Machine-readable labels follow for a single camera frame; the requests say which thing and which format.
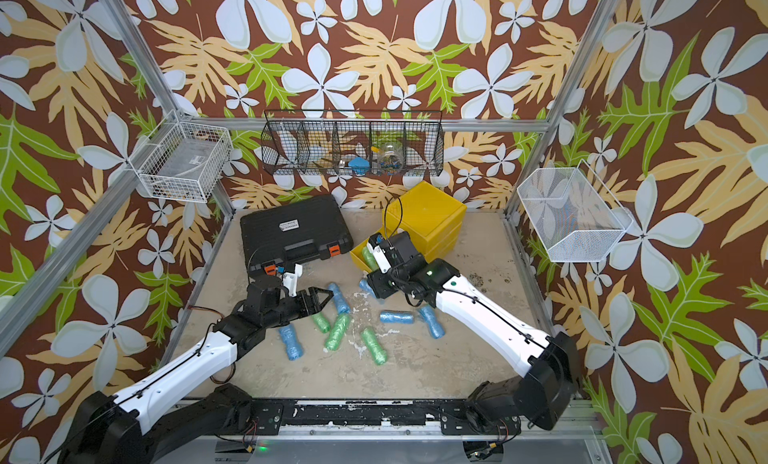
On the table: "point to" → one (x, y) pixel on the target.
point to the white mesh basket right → (572, 214)
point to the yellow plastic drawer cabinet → (431, 217)
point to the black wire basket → (353, 142)
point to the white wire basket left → (181, 161)
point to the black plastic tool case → (277, 238)
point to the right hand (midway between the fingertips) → (375, 274)
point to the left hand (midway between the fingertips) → (329, 292)
